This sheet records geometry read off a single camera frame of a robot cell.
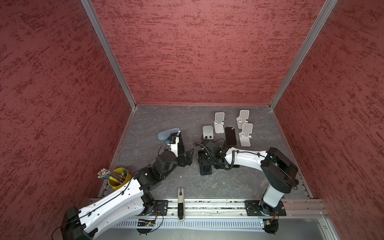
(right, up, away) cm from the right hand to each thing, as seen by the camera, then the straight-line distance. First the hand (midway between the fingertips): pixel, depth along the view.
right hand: (202, 164), depth 88 cm
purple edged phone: (-13, +9, +1) cm, 16 cm away
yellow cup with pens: (-44, -3, -15) cm, 46 cm away
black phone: (+2, -3, -2) cm, 4 cm away
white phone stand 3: (+12, +24, +17) cm, 32 cm away
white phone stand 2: (+29, +16, +9) cm, 34 cm away
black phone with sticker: (+21, +15, +16) cm, 30 cm away
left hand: (-9, +10, -12) cm, 18 cm away
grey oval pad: (-27, +16, +18) cm, 36 cm away
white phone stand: (+31, +30, +15) cm, 46 cm away
